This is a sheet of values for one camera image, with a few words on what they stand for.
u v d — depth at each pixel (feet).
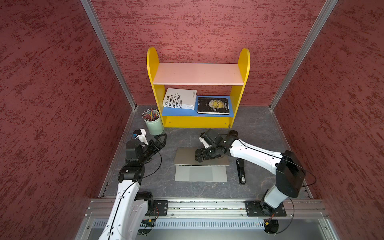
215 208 2.49
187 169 2.85
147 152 2.11
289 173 1.43
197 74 2.66
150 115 3.12
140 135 2.27
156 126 3.25
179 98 3.29
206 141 2.23
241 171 2.77
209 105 3.28
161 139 2.33
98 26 2.54
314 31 2.59
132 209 1.55
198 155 2.43
